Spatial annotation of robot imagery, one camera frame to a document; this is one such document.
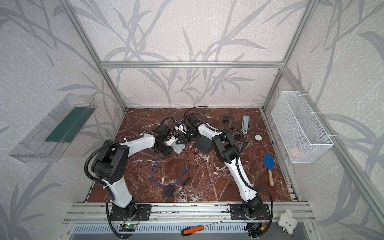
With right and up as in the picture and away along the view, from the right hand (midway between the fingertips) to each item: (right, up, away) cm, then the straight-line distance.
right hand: (178, 139), depth 101 cm
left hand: (-4, -4, -4) cm, 7 cm away
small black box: (+35, +14, +13) cm, 40 cm away
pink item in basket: (+62, -3, -28) cm, 68 cm away
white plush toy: (+55, -34, -33) cm, 72 cm away
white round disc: (+55, +1, +1) cm, 55 cm away
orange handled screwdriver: (+10, -37, -34) cm, 51 cm away
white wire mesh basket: (+58, +6, -40) cm, 71 cm away
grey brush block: (+46, +9, +1) cm, 47 cm away
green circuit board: (-20, -39, -29) cm, 53 cm away
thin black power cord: (+8, -21, -17) cm, 28 cm away
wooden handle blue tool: (+58, -13, -9) cm, 60 cm away
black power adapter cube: (-2, -25, -21) cm, 33 cm away
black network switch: (+17, -3, -2) cm, 18 cm away
